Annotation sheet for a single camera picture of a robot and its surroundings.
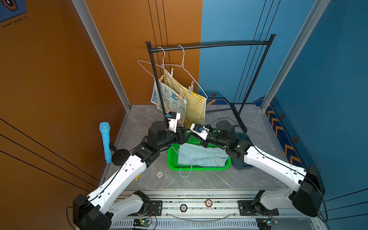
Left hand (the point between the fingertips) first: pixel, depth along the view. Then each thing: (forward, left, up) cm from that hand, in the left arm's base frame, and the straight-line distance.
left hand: (191, 128), depth 69 cm
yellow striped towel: (+18, -3, -1) cm, 18 cm away
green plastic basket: (-5, +11, -23) cm, 26 cm away
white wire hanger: (-6, -1, -28) cm, 29 cm away
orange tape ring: (-27, -10, -30) cm, 42 cm away
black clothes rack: (+44, -39, -29) cm, 66 cm away
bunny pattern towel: (+23, +11, -4) cm, 26 cm away
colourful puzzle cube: (-16, +31, -28) cm, 45 cm away
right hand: (+1, -1, -2) cm, 2 cm away
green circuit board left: (-36, +25, -31) cm, 54 cm away
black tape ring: (-29, +5, -30) cm, 42 cm away
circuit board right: (-35, -37, -32) cm, 60 cm away
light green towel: (-1, -2, -26) cm, 26 cm away
